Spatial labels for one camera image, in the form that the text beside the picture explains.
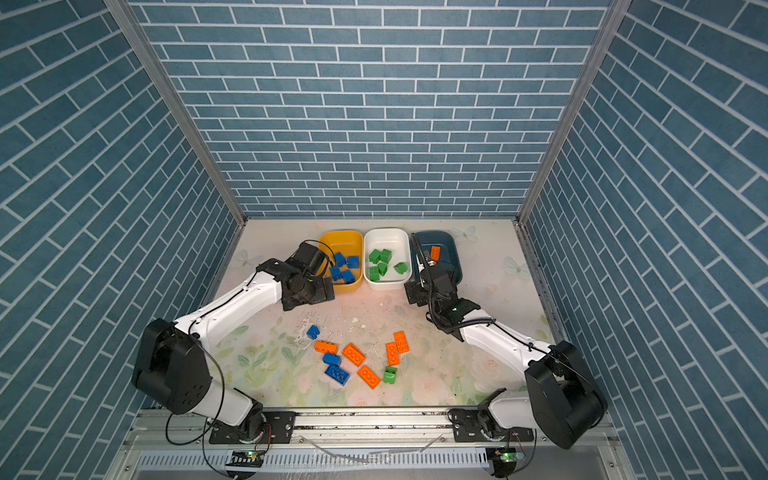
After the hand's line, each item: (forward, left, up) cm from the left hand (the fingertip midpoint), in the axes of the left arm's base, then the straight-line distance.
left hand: (320, 298), depth 87 cm
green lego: (+20, -15, -6) cm, 26 cm away
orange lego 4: (-13, -21, -10) cm, 27 cm away
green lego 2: (+13, -15, -7) cm, 21 cm away
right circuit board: (-39, -48, -10) cm, 63 cm away
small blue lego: (-7, +3, -8) cm, 11 cm away
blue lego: (+21, -7, -10) cm, 24 cm away
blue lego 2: (+12, -6, -7) cm, 15 cm away
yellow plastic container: (+28, -5, -8) cm, 30 cm away
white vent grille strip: (-38, -18, -10) cm, 43 cm away
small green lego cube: (+21, -19, -6) cm, 29 cm away
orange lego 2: (-14, -10, -8) cm, 19 cm away
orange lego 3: (-10, -24, -9) cm, 27 cm away
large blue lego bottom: (-19, -6, -10) cm, 22 cm away
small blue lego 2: (-15, -4, -9) cm, 18 cm away
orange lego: (-11, -1, -9) cm, 15 cm away
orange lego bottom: (-20, -15, -10) cm, 26 cm away
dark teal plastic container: (+28, -32, -8) cm, 43 cm away
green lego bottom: (-19, -20, -9) cm, 29 cm away
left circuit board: (-37, +15, -13) cm, 42 cm away
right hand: (+5, -30, +5) cm, 31 cm away
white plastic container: (+27, -23, -5) cm, 35 cm away
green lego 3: (+15, -18, -7) cm, 25 cm away
